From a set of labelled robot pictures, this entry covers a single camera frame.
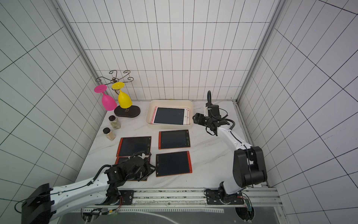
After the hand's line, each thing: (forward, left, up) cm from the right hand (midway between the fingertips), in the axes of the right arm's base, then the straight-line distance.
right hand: (199, 115), depth 91 cm
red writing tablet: (-11, +17, -14) cm, 25 cm away
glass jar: (-14, +60, -7) cm, 62 cm away
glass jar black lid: (-4, +60, -6) cm, 60 cm away
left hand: (-34, +27, -12) cm, 45 cm away
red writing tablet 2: (-27, +50, -15) cm, 59 cm away
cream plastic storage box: (+20, +16, -10) cm, 27 cm away
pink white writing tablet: (+9, +20, -13) cm, 26 cm away
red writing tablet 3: (-28, +17, -15) cm, 36 cm away
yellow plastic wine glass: (+4, +50, +8) cm, 51 cm away
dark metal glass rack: (+11, +52, -11) cm, 54 cm away
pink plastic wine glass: (+1, +60, +8) cm, 61 cm away
